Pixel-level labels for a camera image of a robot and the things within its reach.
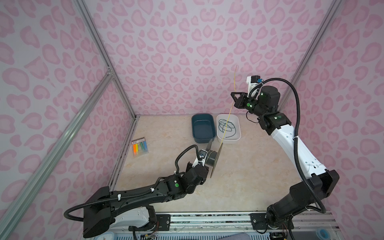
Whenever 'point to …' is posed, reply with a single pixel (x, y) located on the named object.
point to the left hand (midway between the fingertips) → (205, 160)
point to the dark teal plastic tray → (203, 128)
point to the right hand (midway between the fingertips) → (234, 91)
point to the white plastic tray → (233, 132)
